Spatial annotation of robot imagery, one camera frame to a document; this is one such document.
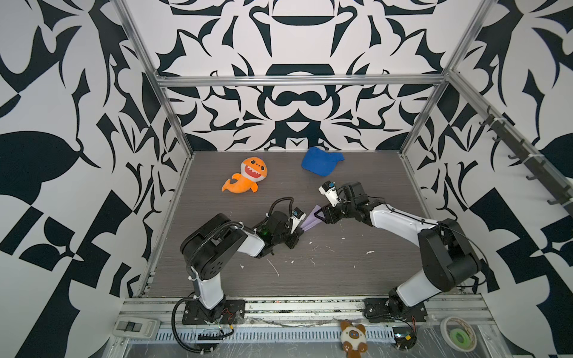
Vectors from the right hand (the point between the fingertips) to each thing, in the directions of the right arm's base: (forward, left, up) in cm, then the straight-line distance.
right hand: (321, 209), depth 89 cm
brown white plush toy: (-41, -6, -5) cm, 42 cm away
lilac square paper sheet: (-2, +4, -5) cm, 6 cm away
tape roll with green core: (-40, -39, -8) cm, 57 cm away
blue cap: (+30, -3, -6) cm, 31 cm away
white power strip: (-38, +60, -5) cm, 71 cm away
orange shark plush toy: (+21, +28, +1) cm, 35 cm away
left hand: (-4, +7, -6) cm, 10 cm away
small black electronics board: (-41, -23, -10) cm, 48 cm away
